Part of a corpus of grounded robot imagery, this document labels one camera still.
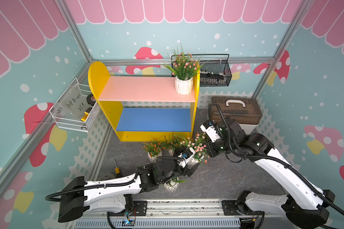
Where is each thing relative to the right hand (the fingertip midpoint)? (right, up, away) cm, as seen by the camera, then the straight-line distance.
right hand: (201, 147), depth 66 cm
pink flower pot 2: (-14, -23, +12) cm, 29 cm away
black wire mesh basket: (+15, +44, +28) cm, 54 cm away
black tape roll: (-60, +24, +13) cm, 66 cm away
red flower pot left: (-24, -4, +15) cm, 29 cm away
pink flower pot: (-1, -1, -9) cm, 9 cm away
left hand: (-3, -5, +3) cm, 7 cm away
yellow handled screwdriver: (-48, -17, +21) cm, 55 cm away
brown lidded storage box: (+35, +19, +28) cm, 48 cm away
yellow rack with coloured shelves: (-40, +24, +60) cm, 76 cm away
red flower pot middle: (-15, -2, +21) cm, 26 cm away
